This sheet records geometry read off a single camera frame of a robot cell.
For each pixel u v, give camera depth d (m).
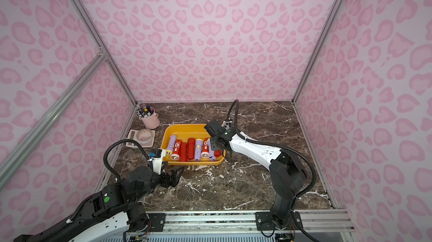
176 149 0.92
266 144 0.51
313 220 0.75
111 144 0.49
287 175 0.45
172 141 0.97
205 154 0.90
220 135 0.63
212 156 0.87
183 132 1.04
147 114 0.98
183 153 0.91
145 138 1.00
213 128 0.67
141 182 0.50
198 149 0.93
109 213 0.48
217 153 0.86
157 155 0.60
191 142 0.95
